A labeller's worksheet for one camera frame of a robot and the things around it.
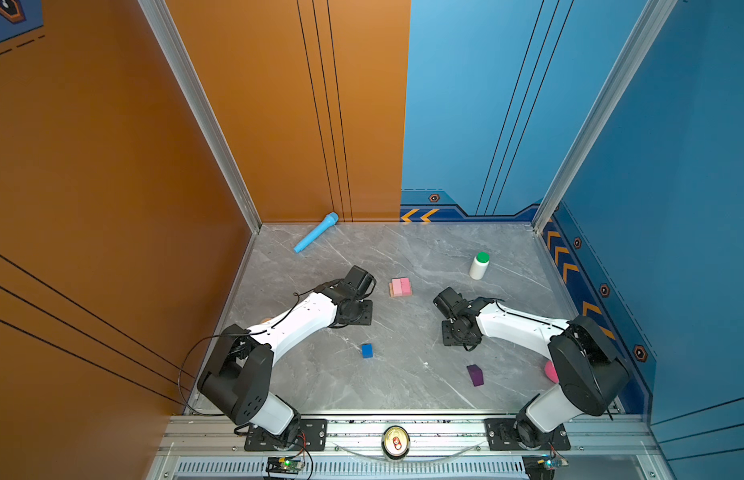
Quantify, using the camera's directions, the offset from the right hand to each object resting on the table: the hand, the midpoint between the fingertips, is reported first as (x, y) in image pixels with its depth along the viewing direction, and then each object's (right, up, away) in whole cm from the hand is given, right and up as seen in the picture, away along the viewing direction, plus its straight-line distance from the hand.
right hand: (449, 339), depth 90 cm
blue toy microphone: (-46, +34, +26) cm, 63 cm away
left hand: (-25, +8, -2) cm, 27 cm away
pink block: (-12, +15, +10) cm, 21 cm away
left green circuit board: (-44, -25, -19) cm, 54 cm away
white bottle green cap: (+11, +22, +8) cm, 26 cm away
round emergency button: (-18, -14, -26) cm, 35 cm away
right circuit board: (+19, -23, -20) cm, 36 cm away
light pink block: (-16, +14, +9) cm, 23 cm away
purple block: (+6, -8, -7) cm, 12 cm away
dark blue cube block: (-25, -3, -2) cm, 25 cm away
